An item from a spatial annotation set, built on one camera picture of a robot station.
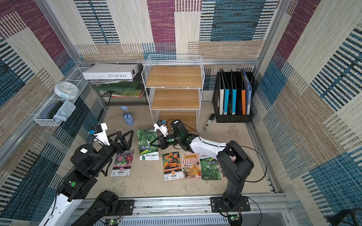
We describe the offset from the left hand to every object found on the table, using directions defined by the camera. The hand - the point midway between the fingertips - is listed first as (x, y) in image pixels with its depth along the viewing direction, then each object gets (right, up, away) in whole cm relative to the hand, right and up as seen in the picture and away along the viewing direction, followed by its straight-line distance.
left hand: (126, 131), depth 64 cm
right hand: (+8, -7, +12) cm, 16 cm away
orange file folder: (+63, +21, +25) cm, 71 cm away
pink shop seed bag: (+31, -22, +25) cm, 45 cm away
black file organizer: (+66, +6, +41) cm, 78 cm away
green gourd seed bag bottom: (+6, -12, +13) cm, 19 cm away
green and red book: (-14, +23, +34) cm, 43 cm away
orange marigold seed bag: (+19, -25, +23) cm, 38 cm away
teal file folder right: (+57, +21, +25) cm, 66 cm away
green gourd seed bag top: (+42, -25, +21) cm, 53 cm away
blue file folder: (+65, +20, +23) cm, 72 cm away
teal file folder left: (+52, +20, +25) cm, 61 cm away
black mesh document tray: (-37, +24, +53) cm, 69 cm away
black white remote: (+44, +2, +39) cm, 59 cm away
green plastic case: (-12, +28, +37) cm, 48 cm away
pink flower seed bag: (-12, -22, +25) cm, 36 cm away
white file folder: (+50, +19, +27) cm, 60 cm away
